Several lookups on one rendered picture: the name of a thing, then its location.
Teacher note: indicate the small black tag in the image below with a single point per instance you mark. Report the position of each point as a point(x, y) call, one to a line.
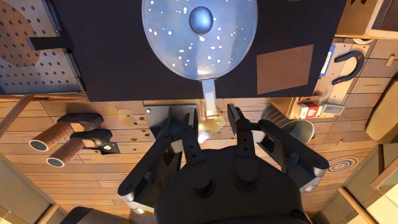
point(109, 148)

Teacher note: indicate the tan wooden crate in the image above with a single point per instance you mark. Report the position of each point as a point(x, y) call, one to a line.
point(281, 107)

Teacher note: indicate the tan canvas cushion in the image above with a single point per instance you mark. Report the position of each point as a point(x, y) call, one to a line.
point(384, 115)

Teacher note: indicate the black shelf stay bar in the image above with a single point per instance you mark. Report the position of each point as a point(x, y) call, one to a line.
point(49, 43)

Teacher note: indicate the wooden tent pole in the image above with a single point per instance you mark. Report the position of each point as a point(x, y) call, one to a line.
point(14, 113)

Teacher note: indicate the grey metal bucket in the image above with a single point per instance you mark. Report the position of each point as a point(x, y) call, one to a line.
point(300, 129)

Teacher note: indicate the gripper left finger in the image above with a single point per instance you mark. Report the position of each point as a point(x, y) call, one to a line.
point(161, 149)

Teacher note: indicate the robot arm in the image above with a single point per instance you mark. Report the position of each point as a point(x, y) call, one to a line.
point(90, 217)

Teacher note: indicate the open wooden box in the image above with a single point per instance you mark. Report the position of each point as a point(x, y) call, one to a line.
point(357, 18)

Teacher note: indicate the grey metal plate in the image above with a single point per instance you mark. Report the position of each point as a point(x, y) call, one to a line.
point(155, 116)

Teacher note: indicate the grey perforated warming shelf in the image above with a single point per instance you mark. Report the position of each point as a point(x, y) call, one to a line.
point(46, 71)

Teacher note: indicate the dark blue horseshoe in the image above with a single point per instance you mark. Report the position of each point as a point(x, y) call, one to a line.
point(357, 67)

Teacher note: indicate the brown square stove plate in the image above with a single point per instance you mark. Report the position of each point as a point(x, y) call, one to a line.
point(284, 70)

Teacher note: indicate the blue and white book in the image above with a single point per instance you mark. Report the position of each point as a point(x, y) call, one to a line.
point(326, 62)

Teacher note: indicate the light wooden board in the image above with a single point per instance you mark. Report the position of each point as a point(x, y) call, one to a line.
point(339, 88)

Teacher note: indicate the brown boot with black sole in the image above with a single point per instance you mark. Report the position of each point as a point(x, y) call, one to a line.
point(62, 130)
point(74, 149)

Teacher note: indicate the round striped rug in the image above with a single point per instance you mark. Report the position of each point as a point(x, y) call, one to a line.
point(342, 164)

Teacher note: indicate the olive wood-trimmed cabinet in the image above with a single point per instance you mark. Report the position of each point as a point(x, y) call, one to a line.
point(363, 193)

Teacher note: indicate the small grey box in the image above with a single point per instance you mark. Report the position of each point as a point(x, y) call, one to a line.
point(333, 109)

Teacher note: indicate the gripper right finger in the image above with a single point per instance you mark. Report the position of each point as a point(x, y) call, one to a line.
point(289, 146)

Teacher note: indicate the small wooden peg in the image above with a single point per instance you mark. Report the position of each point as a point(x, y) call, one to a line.
point(390, 60)

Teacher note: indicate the red and white box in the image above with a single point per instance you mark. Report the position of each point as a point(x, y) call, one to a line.
point(309, 110)

